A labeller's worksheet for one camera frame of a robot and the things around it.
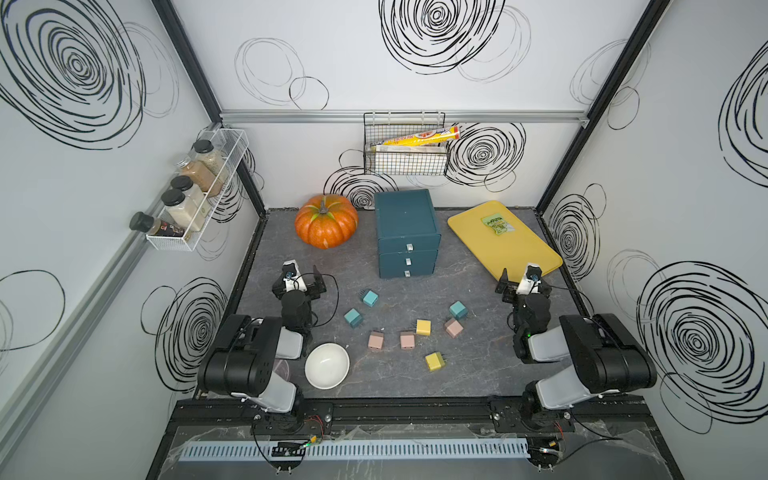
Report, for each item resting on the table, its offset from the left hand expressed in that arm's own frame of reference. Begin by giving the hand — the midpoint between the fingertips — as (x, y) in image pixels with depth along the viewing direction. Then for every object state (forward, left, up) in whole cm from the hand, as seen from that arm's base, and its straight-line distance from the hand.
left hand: (297, 270), depth 89 cm
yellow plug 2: (-22, -41, -9) cm, 48 cm away
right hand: (0, -68, +1) cm, 68 cm away
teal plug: (-3, -22, -10) cm, 24 cm away
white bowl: (-24, -11, -10) cm, 29 cm away
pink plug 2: (-17, -33, -9) cm, 39 cm away
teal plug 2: (-10, -17, -9) cm, 22 cm away
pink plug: (-17, -24, -10) cm, 31 cm away
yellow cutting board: (+23, -71, -11) cm, 75 cm away
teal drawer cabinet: (+6, -33, +9) cm, 34 cm away
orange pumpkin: (+20, -6, +1) cm, 20 cm away
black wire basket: (+24, -34, +23) cm, 48 cm away
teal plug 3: (-7, -49, -9) cm, 51 cm away
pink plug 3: (-13, -47, -9) cm, 50 cm away
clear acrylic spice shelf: (+36, +25, +20) cm, 48 cm away
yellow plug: (-13, -38, -9) cm, 41 cm away
